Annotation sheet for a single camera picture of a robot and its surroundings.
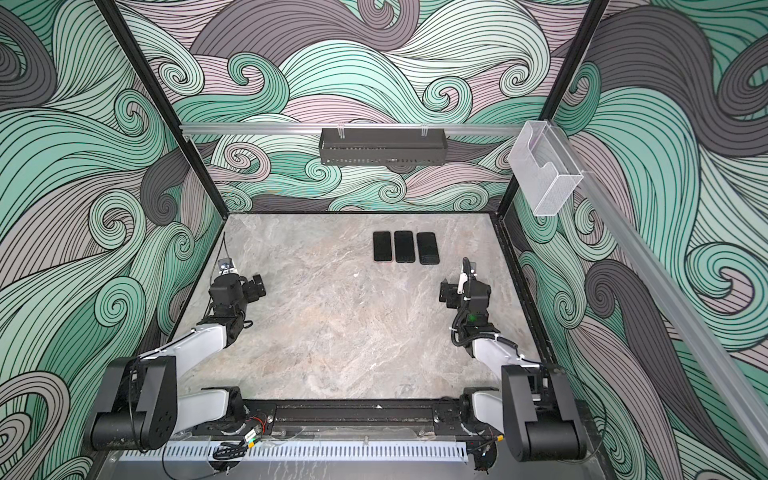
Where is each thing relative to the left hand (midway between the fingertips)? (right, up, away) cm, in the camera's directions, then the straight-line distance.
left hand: (240, 276), depth 89 cm
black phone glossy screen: (+52, +9, +21) cm, 57 cm away
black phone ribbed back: (+44, +9, +21) cm, 49 cm away
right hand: (+68, -1, 0) cm, 68 cm away
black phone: (+61, +8, +22) cm, 65 cm away
